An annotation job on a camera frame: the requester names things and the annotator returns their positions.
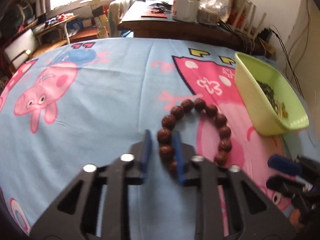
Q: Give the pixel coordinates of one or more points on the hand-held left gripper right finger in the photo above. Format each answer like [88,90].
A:
[178,160]

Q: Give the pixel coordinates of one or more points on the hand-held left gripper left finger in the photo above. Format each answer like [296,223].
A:
[146,152]

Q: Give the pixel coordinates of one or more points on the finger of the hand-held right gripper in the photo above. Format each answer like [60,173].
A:
[282,165]
[282,183]

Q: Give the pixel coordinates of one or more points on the green plastic basket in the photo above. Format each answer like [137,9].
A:
[250,105]

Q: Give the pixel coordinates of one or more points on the pile of mixed bead jewelry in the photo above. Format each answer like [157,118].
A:
[270,95]

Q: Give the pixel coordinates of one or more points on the person's right hand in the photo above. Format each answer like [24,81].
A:
[296,220]

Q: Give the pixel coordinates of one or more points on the cartoon printed blue bedsheet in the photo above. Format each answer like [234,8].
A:
[100,105]

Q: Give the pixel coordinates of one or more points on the dark wooden desk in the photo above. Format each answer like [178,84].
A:
[150,27]

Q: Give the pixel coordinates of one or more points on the black power adapter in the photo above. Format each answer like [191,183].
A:
[266,34]

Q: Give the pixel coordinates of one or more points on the red booklet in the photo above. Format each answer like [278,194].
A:
[153,15]

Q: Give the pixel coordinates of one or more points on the wooden toy stand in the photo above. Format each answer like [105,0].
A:
[100,20]

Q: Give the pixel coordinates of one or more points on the cream draped cloth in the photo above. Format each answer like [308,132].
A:
[121,12]

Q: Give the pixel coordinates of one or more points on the white router with antennas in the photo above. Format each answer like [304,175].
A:
[250,20]

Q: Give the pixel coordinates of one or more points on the white enamel mug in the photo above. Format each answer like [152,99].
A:
[185,7]

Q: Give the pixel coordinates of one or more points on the clear plastic bag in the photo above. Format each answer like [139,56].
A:
[212,12]

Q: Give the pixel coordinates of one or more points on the low wooden table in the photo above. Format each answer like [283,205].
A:
[57,23]

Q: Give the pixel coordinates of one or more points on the white padded chair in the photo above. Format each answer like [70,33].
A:
[20,47]

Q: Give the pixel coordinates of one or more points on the dark duffel bag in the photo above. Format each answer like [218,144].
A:
[20,13]

